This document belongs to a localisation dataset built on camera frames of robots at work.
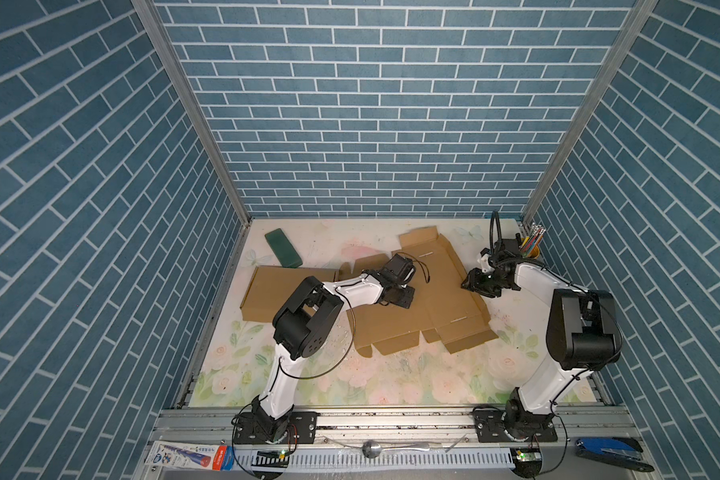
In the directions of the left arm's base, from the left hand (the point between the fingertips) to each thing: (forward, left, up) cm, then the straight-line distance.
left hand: (408, 297), depth 97 cm
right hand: (+3, -19, +4) cm, 20 cm away
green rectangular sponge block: (+21, +44, 0) cm, 49 cm away
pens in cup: (+12, -40, +12) cm, 44 cm away
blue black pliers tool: (-43, -41, +8) cm, 61 cm away
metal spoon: (-41, +12, +1) cm, 43 cm away
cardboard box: (-1, -12, -2) cm, 12 cm away
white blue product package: (-41, +55, -1) cm, 69 cm away
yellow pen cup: (+11, -43, +9) cm, 45 cm away
